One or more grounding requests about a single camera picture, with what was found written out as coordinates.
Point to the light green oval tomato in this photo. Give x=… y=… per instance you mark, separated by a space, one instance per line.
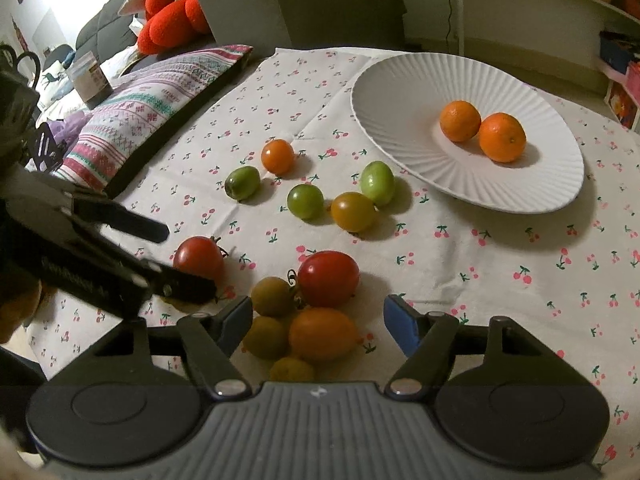
x=377 y=182

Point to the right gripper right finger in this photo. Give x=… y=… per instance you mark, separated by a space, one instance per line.
x=426 y=341

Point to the white bookshelf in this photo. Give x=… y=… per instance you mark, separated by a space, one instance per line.
x=558 y=38

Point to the white ribbed oval plate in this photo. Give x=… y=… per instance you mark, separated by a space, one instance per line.
x=398 y=100

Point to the white storage box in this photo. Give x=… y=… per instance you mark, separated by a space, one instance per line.
x=622 y=105

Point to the patterned striped cushion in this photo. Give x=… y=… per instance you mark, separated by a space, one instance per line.
x=143 y=113

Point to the red flower plush pillow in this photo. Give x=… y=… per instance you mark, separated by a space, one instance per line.
x=171 y=24

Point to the orange cherry tomato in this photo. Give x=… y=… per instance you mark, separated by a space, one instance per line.
x=278 y=157

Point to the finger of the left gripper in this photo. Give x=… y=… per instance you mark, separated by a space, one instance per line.
x=102 y=210
x=167 y=282

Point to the pink plastic basket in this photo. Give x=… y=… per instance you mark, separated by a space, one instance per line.
x=632 y=83

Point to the brown fruit lower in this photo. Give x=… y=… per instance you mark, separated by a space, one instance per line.
x=267 y=338

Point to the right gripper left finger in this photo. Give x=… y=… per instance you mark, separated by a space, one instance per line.
x=208 y=344

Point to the orange oval tomato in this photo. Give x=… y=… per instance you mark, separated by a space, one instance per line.
x=322 y=335

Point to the brown round fruit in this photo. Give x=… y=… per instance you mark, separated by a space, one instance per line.
x=272 y=296

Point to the small red tomato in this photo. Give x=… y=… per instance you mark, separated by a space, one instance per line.
x=200 y=256

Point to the left orange mandarin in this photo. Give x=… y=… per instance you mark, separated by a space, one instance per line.
x=459 y=121

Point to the olive orange tomato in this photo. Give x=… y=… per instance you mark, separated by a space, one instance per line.
x=353 y=212

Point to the dark blue box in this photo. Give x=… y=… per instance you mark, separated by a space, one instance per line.
x=618 y=50

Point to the dark green tomato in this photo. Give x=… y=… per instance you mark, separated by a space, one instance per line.
x=242 y=183

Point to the large red tomato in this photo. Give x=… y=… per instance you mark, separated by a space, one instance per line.
x=328 y=279

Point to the cherry print tablecloth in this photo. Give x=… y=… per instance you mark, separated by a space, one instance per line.
x=571 y=278

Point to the orange mandarin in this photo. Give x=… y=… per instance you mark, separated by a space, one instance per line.
x=459 y=121
x=501 y=138

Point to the yellow brown fruit bottom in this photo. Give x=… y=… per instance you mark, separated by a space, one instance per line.
x=289 y=369

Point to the right orange mandarin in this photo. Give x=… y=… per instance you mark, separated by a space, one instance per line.
x=501 y=138

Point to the cardboard box on couch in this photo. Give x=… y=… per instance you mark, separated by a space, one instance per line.
x=89 y=81

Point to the round green tomato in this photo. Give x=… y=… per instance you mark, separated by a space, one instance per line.
x=305 y=201

